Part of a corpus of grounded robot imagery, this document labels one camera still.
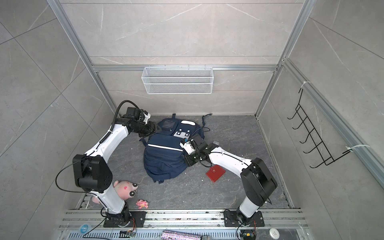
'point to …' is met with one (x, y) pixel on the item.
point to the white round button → (274, 233)
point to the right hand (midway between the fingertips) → (185, 158)
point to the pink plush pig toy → (127, 189)
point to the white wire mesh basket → (177, 80)
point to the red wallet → (215, 172)
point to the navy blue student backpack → (163, 155)
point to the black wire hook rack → (313, 134)
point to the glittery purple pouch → (169, 235)
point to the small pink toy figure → (142, 203)
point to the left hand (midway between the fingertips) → (157, 127)
